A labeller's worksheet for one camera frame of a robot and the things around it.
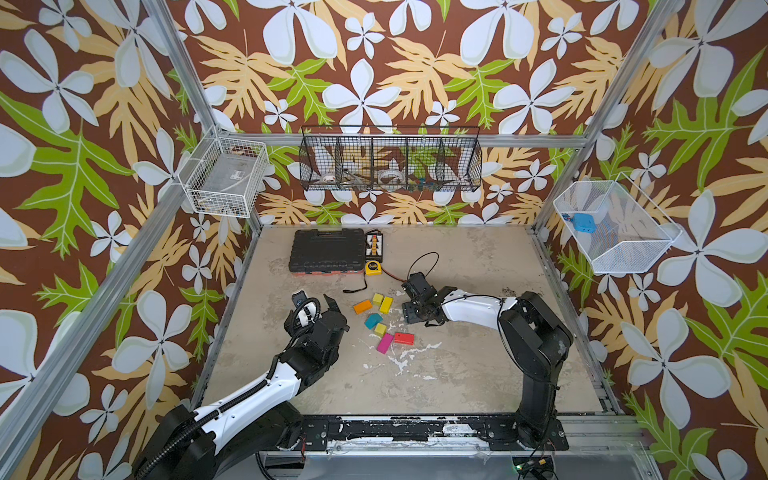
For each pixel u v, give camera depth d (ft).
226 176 2.84
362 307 3.15
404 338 3.00
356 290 3.33
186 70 2.52
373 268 3.43
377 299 3.15
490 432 2.43
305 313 2.21
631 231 2.52
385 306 3.17
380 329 2.98
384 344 2.96
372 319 3.06
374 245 3.70
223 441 1.42
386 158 3.20
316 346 2.02
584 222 2.82
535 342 1.63
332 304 2.47
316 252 3.54
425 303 2.44
